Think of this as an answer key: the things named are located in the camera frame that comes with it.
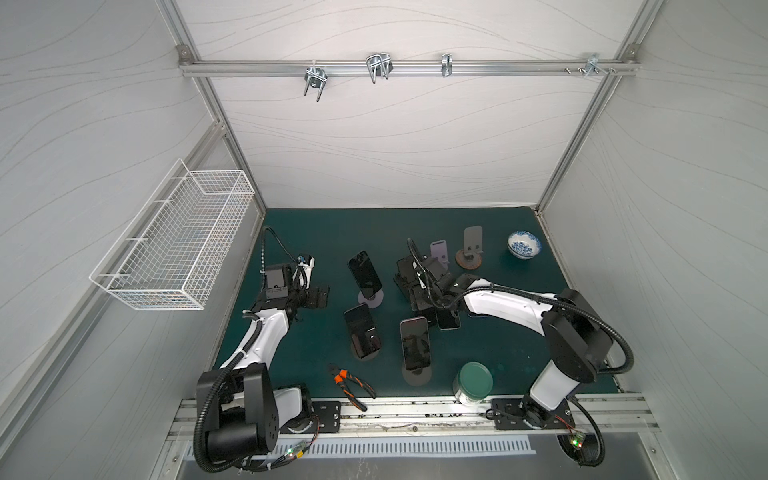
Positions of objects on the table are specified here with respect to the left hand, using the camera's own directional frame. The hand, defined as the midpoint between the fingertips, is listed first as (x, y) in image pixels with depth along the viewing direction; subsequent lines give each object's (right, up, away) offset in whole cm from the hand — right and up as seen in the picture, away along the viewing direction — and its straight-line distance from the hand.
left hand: (316, 281), depth 89 cm
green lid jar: (+42, -21, -20) cm, 51 cm away
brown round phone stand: (+51, +7, +14) cm, 53 cm away
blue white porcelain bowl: (+72, +10, +18) cm, 75 cm away
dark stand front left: (+16, -20, -9) cm, 27 cm away
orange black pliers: (+9, -24, -10) cm, 28 cm away
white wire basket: (-28, +10, -21) cm, 37 cm away
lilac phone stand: (+39, +9, +7) cm, 40 cm away
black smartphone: (+16, -11, -13) cm, 23 cm away
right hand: (+33, -2, +1) cm, 33 cm away
